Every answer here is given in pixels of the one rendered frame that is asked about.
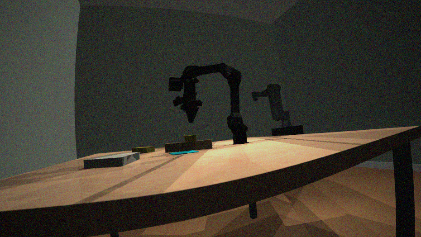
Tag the olive yellow flat block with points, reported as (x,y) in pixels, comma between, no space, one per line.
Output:
(143,149)

